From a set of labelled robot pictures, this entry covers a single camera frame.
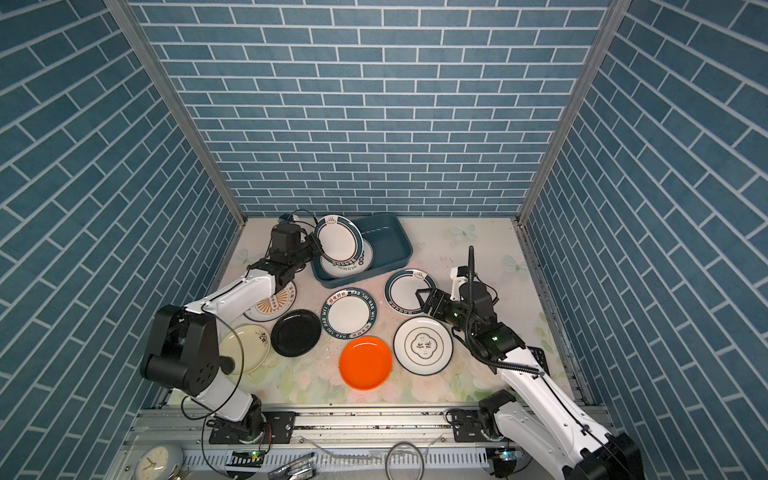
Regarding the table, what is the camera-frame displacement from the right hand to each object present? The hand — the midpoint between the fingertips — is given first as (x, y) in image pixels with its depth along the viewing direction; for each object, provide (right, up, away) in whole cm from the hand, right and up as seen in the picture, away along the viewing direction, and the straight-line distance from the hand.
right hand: (421, 293), depth 78 cm
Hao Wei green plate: (-23, -10, +19) cm, 31 cm away
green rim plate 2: (-5, -2, +22) cm, 23 cm away
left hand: (-30, +15, +13) cm, 36 cm away
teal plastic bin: (-9, +15, +36) cm, 40 cm away
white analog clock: (-60, -36, -12) cm, 71 cm away
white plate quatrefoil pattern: (+1, -17, +9) cm, 19 cm away
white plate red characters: (-22, +4, +27) cm, 35 cm away
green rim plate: (-25, +15, +19) cm, 35 cm away
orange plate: (-15, -21, +5) cm, 26 cm away
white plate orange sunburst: (-46, -7, +16) cm, 49 cm away
